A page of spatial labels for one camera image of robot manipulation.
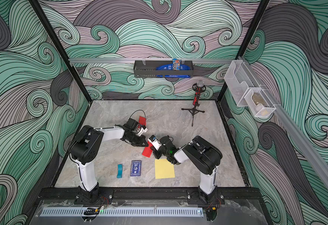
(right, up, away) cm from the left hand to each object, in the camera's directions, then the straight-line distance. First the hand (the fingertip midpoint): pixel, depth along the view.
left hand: (147, 143), depth 93 cm
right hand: (+4, -2, +1) cm, 4 cm away
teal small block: (-16, -14, -10) cm, 24 cm away
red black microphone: (+35, +39, +3) cm, 52 cm away
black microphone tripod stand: (+34, +22, +14) cm, 43 cm away
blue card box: (-6, -13, -11) cm, 18 cm away
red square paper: (0, -4, -2) cm, 5 cm away
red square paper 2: (-5, +15, +14) cm, 21 cm away
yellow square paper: (+11, -14, -9) cm, 20 cm away
